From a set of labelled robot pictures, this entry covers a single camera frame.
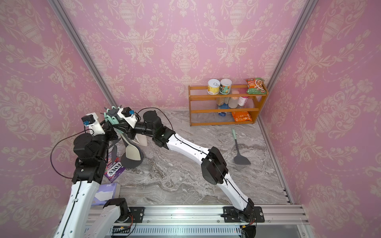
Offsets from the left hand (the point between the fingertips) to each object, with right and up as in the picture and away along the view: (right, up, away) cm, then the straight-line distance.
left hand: (110, 120), depth 68 cm
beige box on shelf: (+56, +14, +33) cm, 67 cm away
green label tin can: (+57, +20, +20) cm, 64 cm away
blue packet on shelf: (+61, +6, +45) cm, 76 cm away
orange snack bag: (+75, +4, +44) cm, 87 cm away
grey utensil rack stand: (-3, -26, +24) cm, 35 cm away
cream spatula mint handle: (+5, -17, +13) cm, 22 cm away
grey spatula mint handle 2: (-3, -16, +8) cm, 18 cm away
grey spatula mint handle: (+67, -24, +25) cm, 76 cm away
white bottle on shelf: (+65, +13, +32) cm, 74 cm away
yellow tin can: (+50, +21, +20) cm, 57 cm away
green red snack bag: (+75, +21, +22) cm, 81 cm away
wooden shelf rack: (+52, +16, +30) cm, 62 cm away
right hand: (+3, -2, -1) cm, 4 cm away
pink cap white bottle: (+71, +14, +30) cm, 78 cm away
